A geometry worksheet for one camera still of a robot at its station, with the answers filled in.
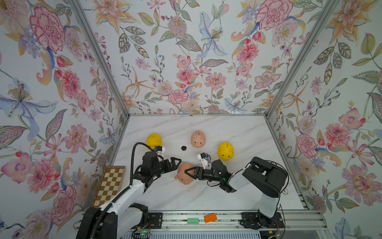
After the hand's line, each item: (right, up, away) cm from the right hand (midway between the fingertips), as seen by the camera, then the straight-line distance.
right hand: (187, 171), depth 84 cm
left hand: (-5, +5, -1) cm, 7 cm away
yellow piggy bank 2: (+23, +11, +7) cm, 26 cm away
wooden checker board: (-43, -8, -1) cm, 44 cm away
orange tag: (+12, -21, -9) cm, 26 cm away
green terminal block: (+3, -21, -10) cm, 24 cm away
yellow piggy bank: (-21, +17, +11) cm, 29 cm away
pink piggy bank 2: (+7, +18, +12) cm, 22 cm away
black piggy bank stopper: (-3, +11, +17) cm, 21 cm away
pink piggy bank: (-2, -3, -2) cm, 4 cm away
